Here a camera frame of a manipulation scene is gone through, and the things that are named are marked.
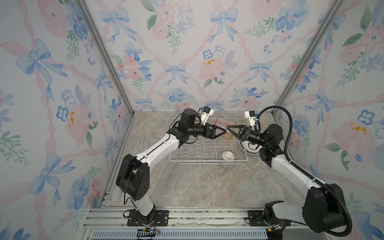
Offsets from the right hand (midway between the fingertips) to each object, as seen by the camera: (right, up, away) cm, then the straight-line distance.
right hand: (227, 128), depth 70 cm
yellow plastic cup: (0, -4, +1) cm, 4 cm away
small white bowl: (+5, -16, +18) cm, 25 cm away
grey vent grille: (-21, -50, +1) cm, 54 cm away
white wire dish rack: (+7, -12, +31) cm, 34 cm away
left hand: (-2, 0, +4) cm, 5 cm away
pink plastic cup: (-1, +2, +2) cm, 3 cm away
